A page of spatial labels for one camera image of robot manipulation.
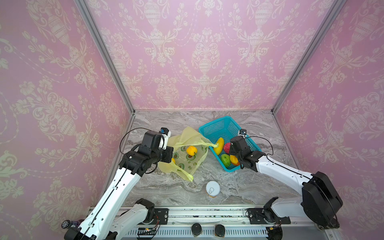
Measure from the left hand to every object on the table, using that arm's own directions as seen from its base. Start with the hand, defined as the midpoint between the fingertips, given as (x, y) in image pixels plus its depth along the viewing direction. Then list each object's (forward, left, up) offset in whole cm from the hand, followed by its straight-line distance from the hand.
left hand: (172, 151), depth 73 cm
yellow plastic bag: (+4, -4, -22) cm, 23 cm away
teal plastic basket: (+31, -33, -21) cm, 50 cm away
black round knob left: (-30, -12, -13) cm, 35 cm away
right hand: (+11, -35, -10) cm, 38 cm away
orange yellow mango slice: (+1, -32, -9) cm, 33 cm away
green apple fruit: (+4, -29, -16) cm, 33 cm away
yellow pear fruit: (+11, -9, -17) cm, 22 cm away
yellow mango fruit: (+17, -27, -17) cm, 36 cm away
